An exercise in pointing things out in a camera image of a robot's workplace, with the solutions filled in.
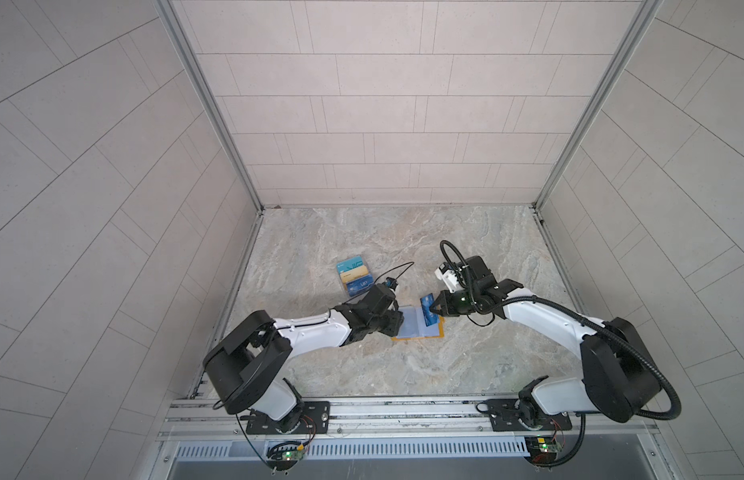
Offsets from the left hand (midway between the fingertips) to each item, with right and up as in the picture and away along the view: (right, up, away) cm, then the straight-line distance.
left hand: (405, 316), depth 86 cm
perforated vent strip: (+13, -25, -18) cm, 34 cm away
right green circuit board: (+30, -25, -18) cm, 43 cm away
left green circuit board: (-26, -24, -21) cm, 42 cm away
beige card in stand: (-16, +12, +6) cm, 20 cm away
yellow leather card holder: (+3, -3, -1) cm, 4 cm away
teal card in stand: (-17, +14, +7) cm, 23 cm away
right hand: (+7, +3, -3) cm, 8 cm away
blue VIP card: (+7, +1, -5) cm, 8 cm away
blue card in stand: (-14, +8, +6) cm, 17 cm away
